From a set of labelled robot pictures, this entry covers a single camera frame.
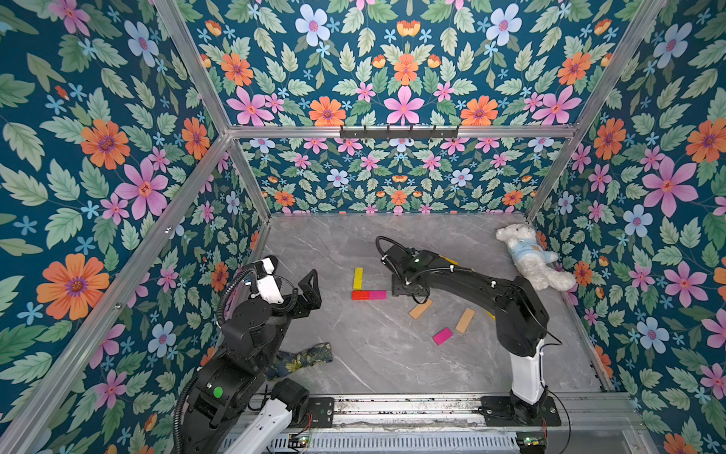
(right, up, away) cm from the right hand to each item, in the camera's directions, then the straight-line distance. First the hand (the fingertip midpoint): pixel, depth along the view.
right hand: (409, 284), depth 91 cm
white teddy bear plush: (+43, +8, +4) cm, 44 cm away
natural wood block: (+4, -8, +2) cm, 9 cm away
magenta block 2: (+10, -16, -3) cm, 19 cm away
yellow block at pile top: (+16, +7, +12) cm, 21 cm away
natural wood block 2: (+18, -11, -3) cm, 21 cm away
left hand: (-26, +7, -30) cm, 40 cm away
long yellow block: (-18, +1, +8) cm, 19 cm away
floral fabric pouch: (-37, -20, -13) cm, 44 cm away
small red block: (-17, -5, +5) cm, 18 cm away
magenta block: (-10, -5, +5) cm, 12 cm away
